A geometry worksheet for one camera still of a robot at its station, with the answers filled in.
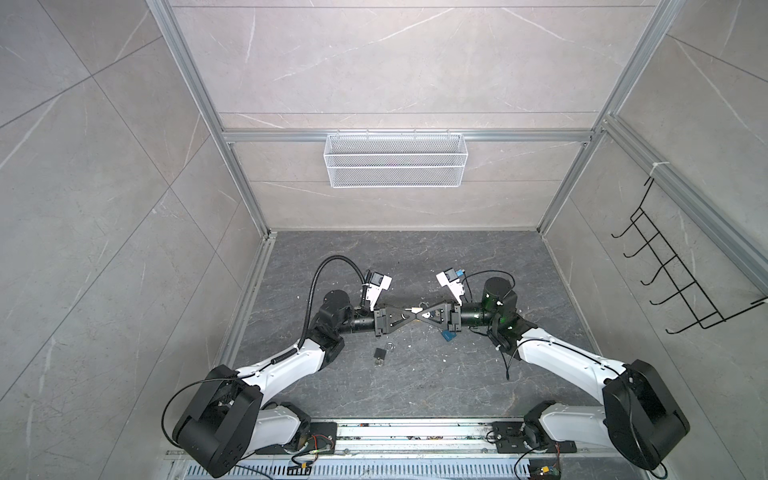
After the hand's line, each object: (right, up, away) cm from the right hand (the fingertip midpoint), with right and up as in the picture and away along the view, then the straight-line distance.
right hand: (419, 317), depth 71 cm
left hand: (-1, +1, -1) cm, 2 cm away
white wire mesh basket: (-5, +48, +29) cm, 56 cm away
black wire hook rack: (+57, +6, -8) cm, 58 cm away
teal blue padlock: (+11, -10, +19) cm, 24 cm away
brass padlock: (-1, +2, -1) cm, 3 cm away
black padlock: (-10, -14, +16) cm, 24 cm away
